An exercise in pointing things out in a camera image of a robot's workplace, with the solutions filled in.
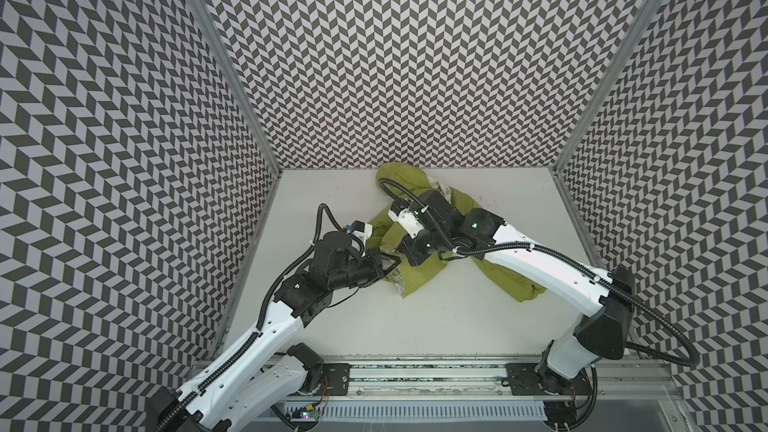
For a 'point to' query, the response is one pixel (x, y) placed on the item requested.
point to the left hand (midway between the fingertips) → (401, 261)
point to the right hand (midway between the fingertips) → (402, 242)
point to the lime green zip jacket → (388, 237)
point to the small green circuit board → (307, 416)
